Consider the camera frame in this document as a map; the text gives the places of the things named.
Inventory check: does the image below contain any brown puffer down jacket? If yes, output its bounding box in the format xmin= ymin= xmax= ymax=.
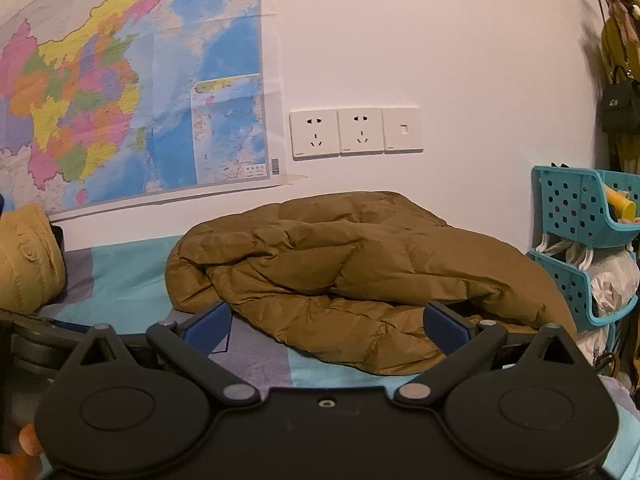
xmin=165 ymin=192 xmax=576 ymax=375

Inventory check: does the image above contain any person's right hand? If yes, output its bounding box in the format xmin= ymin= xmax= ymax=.
xmin=0 ymin=424 xmax=42 ymax=480

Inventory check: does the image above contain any teal grey bed sheet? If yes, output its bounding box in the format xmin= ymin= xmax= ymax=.
xmin=40 ymin=236 xmax=639 ymax=479

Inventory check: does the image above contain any white plastic bag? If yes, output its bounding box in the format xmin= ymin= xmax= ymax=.
xmin=587 ymin=248 xmax=639 ymax=316

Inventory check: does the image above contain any mustard yellow pillow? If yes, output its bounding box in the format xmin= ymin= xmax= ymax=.
xmin=1 ymin=204 xmax=66 ymax=313

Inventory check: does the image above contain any upper teal plastic basket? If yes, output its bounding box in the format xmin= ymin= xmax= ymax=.
xmin=532 ymin=166 xmax=639 ymax=249

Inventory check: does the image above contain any yellow bottle in basket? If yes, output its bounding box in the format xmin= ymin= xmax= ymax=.
xmin=603 ymin=184 xmax=637 ymax=223

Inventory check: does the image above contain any white middle power socket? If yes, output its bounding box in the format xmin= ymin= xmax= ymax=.
xmin=337 ymin=107 xmax=384 ymax=155

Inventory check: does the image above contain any white power socket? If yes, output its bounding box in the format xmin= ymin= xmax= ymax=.
xmin=288 ymin=110 xmax=340 ymax=160
xmin=337 ymin=107 xmax=384 ymax=155

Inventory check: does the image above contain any white left power socket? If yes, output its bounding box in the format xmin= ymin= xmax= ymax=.
xmin=288 ymin=110 xmax=340 ymax=160

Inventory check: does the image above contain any black hanging bag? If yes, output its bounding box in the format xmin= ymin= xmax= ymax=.
xmin=599 ymin=65 xmax=640 ymax=134

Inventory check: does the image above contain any white network wall plate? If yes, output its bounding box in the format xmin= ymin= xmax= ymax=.
xmin=382 ymin=107 xmax=423 ymax=153

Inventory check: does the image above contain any colourful wall map poster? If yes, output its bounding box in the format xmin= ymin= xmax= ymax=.
xmin=1 ymin=0 xmax=285 ymax=219

